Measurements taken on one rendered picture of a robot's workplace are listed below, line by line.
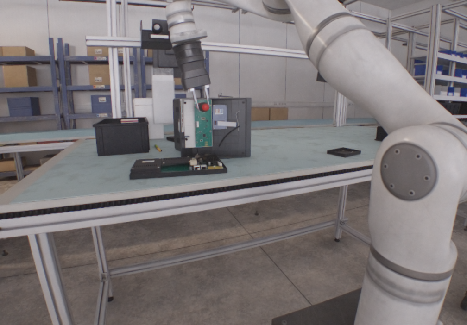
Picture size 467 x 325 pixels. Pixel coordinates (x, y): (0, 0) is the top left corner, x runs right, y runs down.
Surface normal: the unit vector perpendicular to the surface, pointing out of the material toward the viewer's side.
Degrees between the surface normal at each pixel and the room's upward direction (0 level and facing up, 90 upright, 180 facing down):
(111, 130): 90
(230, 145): 90
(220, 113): 90
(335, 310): 0
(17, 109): 90
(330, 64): 107
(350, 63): 101
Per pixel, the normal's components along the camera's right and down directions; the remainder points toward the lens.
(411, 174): -0.88, 0.12
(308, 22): -0.84, -0.07
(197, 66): 0.33, 0.33
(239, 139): -0.11, 0.21
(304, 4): -0.57, -0.27
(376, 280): -0.98, 0.04
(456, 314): 0.00, -0.98
